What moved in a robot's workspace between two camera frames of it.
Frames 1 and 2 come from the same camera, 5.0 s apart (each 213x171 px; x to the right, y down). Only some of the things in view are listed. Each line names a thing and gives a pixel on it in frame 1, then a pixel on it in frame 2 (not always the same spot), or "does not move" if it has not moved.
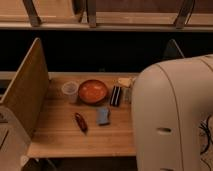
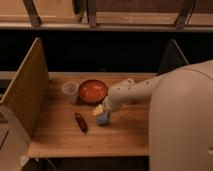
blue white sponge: [102, 115] does not move
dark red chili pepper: [81, 122] does not move
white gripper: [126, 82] → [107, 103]
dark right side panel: [173, 51] does not move
